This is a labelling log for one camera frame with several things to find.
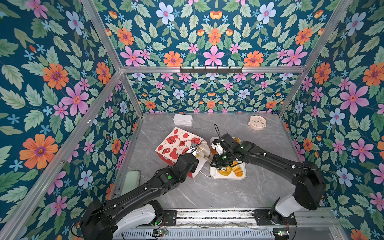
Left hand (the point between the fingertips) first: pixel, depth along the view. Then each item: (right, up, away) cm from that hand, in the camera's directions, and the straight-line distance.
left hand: (195, 152), depth 77 cm
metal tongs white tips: (+5, -2, +8) cm, 9 cm away
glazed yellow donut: (+18, -13, +9) cm, 24 cm away
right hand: (+8, -6, +2) cm, 11 cm away
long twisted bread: (+28, +5, +27) cm, 39 cm away
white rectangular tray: (+11, -14, +10) cm, 21 cm away
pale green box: (-37, -18, +7) cm, 41 cm away
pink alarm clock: (+45, +17, +34) cm, 59 cm away
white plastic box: (-11, +19, +34) cm, 41 cm away
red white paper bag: (-11, +4, +11) cm, 16 cm away
